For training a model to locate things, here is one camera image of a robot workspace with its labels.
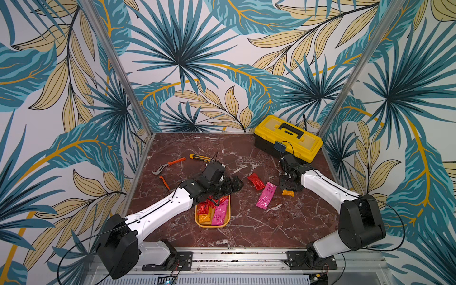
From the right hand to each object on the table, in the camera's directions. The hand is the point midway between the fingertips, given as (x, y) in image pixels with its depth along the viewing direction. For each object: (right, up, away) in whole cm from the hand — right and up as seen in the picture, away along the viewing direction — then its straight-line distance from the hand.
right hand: (288, 184), depth 90 cm
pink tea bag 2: (-34, -13, -6) cm, 37 cm away
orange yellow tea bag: (-3, -3, -4) cm, 6 cm away
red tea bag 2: (-33, -6, -5) cm, 34 cm away
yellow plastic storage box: (-31, -16, -1) cm, 35 cm away
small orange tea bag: (-41, -14, -8) cm, 44 cm away
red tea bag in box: (-42, -9, -8) cm, 44 cm away
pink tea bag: (-11, -6, 0) cm, 12 cm away
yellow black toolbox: (+7, +22, +4) cm, 23 cm away
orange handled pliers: (-65, +9, +14) cm, 67 cm away
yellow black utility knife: (-51, +14, +17) cm, 56 cm away
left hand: (-27, 0, -13) cm, 30 cm away
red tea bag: (-15, +1, +5) cm, 16 cm away
